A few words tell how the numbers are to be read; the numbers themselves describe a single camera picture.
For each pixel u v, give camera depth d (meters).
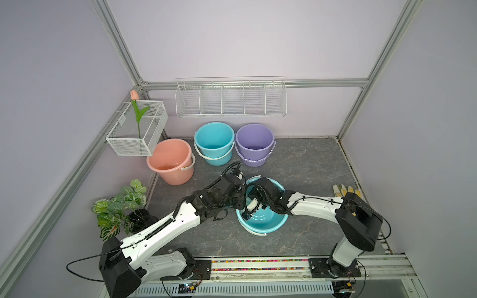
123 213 0.68
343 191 0.94
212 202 0.53
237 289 1.58
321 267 0.74
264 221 0.85
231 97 0.98
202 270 0.74
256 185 0.67
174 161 1.04
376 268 0.76
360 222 0.46
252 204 0.77
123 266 0.38
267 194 0.65
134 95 0.83
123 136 0.80
